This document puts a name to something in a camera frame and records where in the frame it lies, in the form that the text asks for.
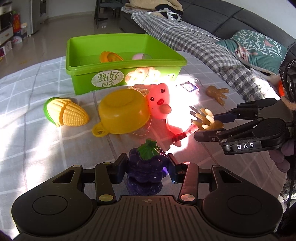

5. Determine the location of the beige folded blanket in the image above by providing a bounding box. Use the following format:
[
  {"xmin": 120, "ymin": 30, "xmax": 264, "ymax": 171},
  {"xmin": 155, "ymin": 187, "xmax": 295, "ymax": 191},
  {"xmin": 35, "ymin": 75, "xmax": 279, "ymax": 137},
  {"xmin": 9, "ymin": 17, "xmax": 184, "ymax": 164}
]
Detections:
[{"xmin": 125, "ymin": 0, "xmax": 184, "ymax": 16}]

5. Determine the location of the silver refrigerator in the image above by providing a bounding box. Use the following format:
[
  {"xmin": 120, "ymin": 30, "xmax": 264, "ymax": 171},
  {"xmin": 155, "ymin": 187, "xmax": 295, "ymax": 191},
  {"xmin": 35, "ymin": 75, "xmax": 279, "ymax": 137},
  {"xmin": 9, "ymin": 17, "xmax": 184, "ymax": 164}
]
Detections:
[{"xmin": 27, "ymin": 0, "xmax": 48, "ymax": 36}]

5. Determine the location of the purple toy grape bunch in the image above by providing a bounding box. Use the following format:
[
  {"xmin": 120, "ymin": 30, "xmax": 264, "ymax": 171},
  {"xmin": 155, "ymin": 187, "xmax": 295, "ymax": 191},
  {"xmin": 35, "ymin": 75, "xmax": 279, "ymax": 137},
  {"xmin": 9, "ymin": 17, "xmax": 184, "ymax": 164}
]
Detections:
[{"xmin": 126, "ymin": 138, "xmax": 169, "ymax": 196}]

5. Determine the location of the small purple card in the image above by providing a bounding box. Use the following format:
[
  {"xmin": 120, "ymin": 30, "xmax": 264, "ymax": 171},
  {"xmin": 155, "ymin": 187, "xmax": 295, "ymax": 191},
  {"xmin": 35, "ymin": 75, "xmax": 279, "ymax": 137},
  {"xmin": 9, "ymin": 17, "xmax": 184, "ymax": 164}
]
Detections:
[{"xmin": 181, "ymin": 81, "xmax": 199, "ymax": 92}]

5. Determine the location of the pink round toy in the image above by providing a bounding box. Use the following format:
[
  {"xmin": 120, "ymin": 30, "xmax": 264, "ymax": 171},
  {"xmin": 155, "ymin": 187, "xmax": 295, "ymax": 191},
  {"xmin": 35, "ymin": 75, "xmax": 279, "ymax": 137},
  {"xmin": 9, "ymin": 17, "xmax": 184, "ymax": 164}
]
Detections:
[{"xmin": 132, "ymin": 53, "xmax": 152, "ymax": 60}]

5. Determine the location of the teal patterned pillow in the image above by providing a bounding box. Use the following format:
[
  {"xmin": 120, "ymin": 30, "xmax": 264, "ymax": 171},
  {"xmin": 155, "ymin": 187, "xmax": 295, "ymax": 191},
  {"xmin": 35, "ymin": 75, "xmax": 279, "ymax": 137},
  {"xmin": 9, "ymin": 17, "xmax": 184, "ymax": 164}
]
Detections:
[{"xmin": 216, "ymin": 30, "xmax": 287, "ymax": 75}]

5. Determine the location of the yellow toy corn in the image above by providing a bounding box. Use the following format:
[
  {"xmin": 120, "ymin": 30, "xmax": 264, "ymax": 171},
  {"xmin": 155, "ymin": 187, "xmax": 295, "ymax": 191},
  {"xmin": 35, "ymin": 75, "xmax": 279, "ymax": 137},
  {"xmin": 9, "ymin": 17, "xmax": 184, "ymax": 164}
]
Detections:
[{"xmin": 43, "ymin": 97, "xmax": 90, "ymax": 127}]

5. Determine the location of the pink pig toy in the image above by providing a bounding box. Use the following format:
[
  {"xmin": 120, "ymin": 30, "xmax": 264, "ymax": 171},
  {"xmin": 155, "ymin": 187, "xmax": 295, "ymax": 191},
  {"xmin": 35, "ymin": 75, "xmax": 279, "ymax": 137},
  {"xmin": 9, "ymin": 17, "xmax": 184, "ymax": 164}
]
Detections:
[{"xmin": 145, "ymin": 83, "xmax": 199, "ymax": 143}]

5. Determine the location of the white drawer cabinet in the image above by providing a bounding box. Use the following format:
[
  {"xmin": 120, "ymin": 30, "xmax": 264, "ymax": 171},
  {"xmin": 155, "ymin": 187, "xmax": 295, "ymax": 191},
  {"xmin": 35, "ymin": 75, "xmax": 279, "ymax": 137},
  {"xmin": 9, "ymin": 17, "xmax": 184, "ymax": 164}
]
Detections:
[{"xmin": 1, "ymin": 1, "xmax": 13, "ymax": 45}]

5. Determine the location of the yellow plastic toy pot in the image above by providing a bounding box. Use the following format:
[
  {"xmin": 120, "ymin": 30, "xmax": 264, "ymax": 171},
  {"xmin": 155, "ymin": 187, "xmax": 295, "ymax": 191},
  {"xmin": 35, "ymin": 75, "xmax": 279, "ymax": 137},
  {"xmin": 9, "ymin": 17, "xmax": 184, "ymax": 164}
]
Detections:
[{"xmin": 92, "ymin": 88, "xmax": 151, "ymax": 138}]

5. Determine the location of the red gift box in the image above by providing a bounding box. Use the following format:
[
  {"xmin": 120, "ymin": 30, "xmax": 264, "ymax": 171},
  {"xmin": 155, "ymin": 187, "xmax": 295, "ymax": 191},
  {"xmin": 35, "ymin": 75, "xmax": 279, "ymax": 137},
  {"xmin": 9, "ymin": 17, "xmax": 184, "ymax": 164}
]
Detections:
[{"xmin": 13, "ymin": 13, "xmax": 21, "ymax": 33}]

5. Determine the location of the orange toy slice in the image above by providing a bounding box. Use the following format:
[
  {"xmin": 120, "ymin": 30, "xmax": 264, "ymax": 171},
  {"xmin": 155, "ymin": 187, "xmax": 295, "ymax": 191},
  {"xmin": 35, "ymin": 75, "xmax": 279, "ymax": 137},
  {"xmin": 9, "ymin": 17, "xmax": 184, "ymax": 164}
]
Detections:
[{"xmin": 99, "ymin": 51, "xmax": 123, "ymax": 63}]

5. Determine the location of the green plastic storage bin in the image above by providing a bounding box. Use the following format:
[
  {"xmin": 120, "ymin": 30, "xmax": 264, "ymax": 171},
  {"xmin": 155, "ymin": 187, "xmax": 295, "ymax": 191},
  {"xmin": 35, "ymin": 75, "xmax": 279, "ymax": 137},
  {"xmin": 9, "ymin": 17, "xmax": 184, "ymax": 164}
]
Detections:
[{"xmin": 66, "ymin": 33, "xmax": 187, "ymax": 95}]

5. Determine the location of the dark grey sofa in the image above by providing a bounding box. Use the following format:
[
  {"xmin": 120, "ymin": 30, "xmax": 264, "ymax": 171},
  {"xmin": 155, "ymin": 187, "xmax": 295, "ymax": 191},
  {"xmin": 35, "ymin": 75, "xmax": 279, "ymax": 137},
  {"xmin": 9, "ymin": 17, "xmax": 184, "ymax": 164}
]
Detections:
[{"xmin": 119, "ymin": 1, "xmax": 295, "ymax": 53}]

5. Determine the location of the dark folding chair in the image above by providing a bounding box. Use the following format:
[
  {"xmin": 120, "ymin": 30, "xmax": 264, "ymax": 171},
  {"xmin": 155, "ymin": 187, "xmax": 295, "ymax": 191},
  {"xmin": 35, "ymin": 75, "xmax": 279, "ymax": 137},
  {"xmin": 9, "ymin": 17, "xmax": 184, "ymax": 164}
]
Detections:
[{"xmin": 94, "ymin": 0, "xmax": 123, "ymax": 28}]

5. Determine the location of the grey plaid sofa blanket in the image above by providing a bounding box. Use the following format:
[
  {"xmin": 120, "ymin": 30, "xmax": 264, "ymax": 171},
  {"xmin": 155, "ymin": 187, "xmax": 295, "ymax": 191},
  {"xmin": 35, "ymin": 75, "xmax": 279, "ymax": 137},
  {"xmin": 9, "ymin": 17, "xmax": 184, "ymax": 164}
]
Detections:
[{"xmin": 121, "ymin": 6, "xmax": 279, "ymax": 101}]

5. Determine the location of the tan rubber hand toy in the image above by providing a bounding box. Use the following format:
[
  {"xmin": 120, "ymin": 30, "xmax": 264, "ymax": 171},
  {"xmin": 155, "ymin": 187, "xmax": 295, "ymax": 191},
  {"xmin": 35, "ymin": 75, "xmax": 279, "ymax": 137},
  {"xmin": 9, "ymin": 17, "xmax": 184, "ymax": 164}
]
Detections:
[
  {"xmin": 192, "ymin": 108, "xmax": 224, "ymax": 131},
  {"xmin": 206, "ymin": 85, "xmax": 229, "ymax": 106}
]

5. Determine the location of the grey checked table cloth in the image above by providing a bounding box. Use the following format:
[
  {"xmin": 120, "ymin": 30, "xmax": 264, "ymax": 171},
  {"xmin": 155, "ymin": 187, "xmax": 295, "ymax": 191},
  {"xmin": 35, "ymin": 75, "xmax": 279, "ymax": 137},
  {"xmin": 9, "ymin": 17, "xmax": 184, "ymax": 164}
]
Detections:
[{"xmin": 1, "ymin": 57, "xmax": 286, "ymax": 237}]

